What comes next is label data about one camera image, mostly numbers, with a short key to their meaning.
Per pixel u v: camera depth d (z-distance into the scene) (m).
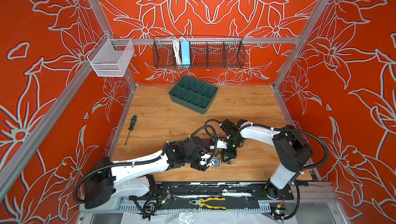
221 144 0.78
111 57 0.94
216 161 0.62
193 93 1.07
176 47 0.88
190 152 0.58
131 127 0.95
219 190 0.75
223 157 0.79
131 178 0.46
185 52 0.90
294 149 0.47
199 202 0.70
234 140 0.73
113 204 0.67
